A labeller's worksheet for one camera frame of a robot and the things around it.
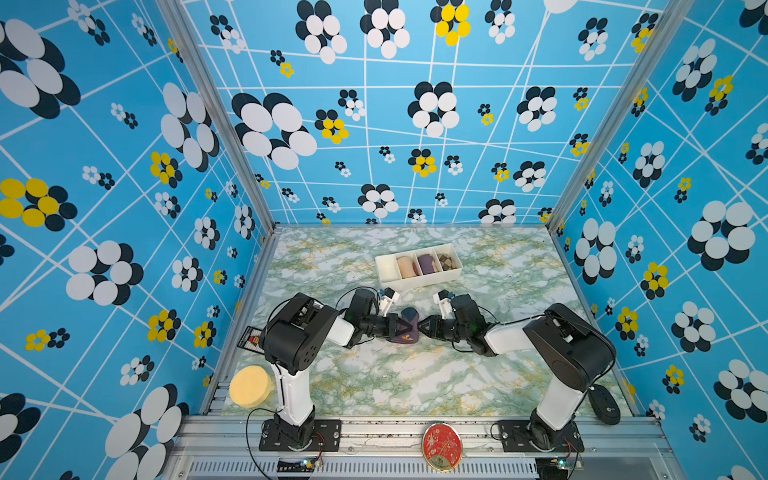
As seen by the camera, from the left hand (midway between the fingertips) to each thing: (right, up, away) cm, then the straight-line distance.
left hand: (414, 330), depth 90 cm
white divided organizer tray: (+2, +19, +12) cm, 22 cm away
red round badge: (+5, -22, -20) cm, 30 cm away
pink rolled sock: (-1, +19, +11) cm, 22 cm away
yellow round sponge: (-45, -12, -11) cm, 48 cm away
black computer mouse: (+49, -16, -13) cm, 53 cm away
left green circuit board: (-32, -29, -17) cm, 46 cm away
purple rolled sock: (+5, +20, +12) cm, 24 cm away
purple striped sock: (-1, +5, 0) cm, 5 cm away
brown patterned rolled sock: (+12, +20, +12) cm, 27 cm away
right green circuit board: (+32, -27, -19) cm, 46 cm away
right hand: (+1, 0, +2) cm, 2 cm away
